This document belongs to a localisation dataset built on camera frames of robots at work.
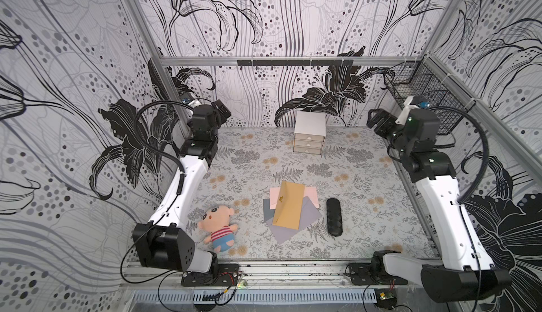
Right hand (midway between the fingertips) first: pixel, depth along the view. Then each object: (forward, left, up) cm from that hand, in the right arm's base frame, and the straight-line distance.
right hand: (381, 114), depth 68 cm
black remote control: (-24, +12, -37) cm, 46 cm away
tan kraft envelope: (-15, +30, -38) cm, 51 cm away
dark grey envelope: (-18, +39, -39) cm, 58 cm away
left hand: (+6, +57, -3) cm, 57 cm away
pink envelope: (-8, +21, -39) cm, 45 cm away
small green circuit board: (-46, -1, -41) cm, 62 cm away
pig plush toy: (-24, +59, -32) cm, 71 cm away
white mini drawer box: (+16, +20, -25) cm, 36 cm away
